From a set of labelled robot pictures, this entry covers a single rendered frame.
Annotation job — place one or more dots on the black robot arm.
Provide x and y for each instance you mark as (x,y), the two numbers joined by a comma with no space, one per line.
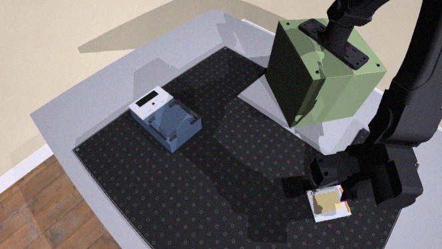
(409,111)

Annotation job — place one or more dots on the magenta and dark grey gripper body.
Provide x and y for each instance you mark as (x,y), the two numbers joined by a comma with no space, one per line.
(360,193)

